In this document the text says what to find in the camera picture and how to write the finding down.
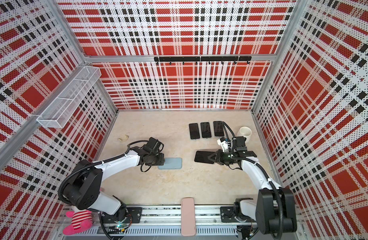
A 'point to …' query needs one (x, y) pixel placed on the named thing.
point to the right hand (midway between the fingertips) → (210, 159)
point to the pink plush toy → (81, 220)
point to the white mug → (246, 132)
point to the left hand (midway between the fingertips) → (160, 163)
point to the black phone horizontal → (194, 133)
